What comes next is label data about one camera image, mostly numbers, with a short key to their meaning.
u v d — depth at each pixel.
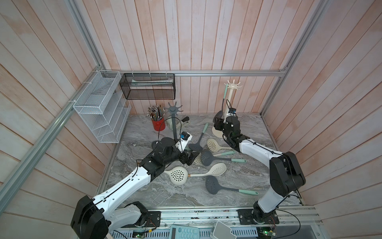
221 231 0.62
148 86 1.04
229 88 0.80
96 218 0.38
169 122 1.16
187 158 0.66
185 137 0.62
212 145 1.00
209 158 0.95
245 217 0.73
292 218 0.65
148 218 0.73
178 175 0.84
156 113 0.99
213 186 0.83
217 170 0.90
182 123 1.10
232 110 0.76
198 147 1.01
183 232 0.69
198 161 0.92
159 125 1.05
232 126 0.67
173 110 0.68
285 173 0.47
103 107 0.71
